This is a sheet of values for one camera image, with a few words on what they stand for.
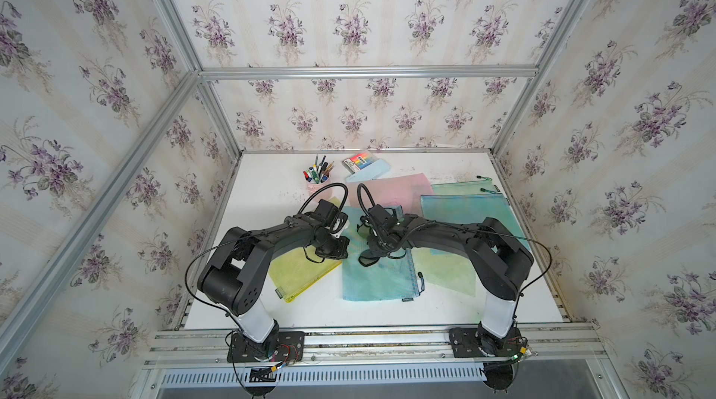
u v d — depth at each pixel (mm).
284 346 730
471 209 1049
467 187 1099
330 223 774
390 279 839
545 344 758
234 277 453
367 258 878
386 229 700
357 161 1152
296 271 870
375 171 1112
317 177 971
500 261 484
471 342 719
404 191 1084
